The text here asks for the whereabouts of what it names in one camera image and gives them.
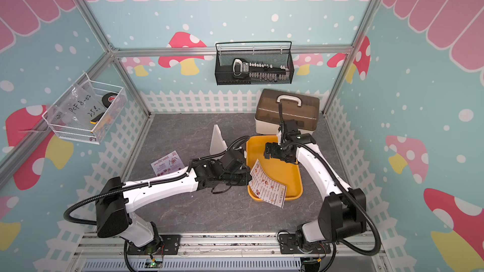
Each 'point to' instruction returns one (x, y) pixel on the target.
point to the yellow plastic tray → (286, 173)
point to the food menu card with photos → (264, 188)
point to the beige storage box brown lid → (304, 108)
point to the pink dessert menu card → (169, 164)
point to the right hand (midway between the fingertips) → (273, 154)
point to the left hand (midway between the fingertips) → (252, 181)
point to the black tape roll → (108, 98)
